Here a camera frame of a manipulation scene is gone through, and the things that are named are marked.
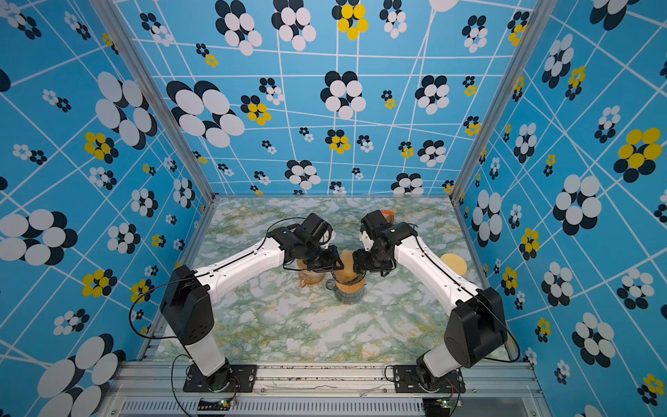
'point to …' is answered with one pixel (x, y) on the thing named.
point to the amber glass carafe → (307, 277)
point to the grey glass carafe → (344, 296)
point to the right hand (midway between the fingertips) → (365, 267)
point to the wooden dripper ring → (349, 288)
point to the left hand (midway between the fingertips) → (345, 267)
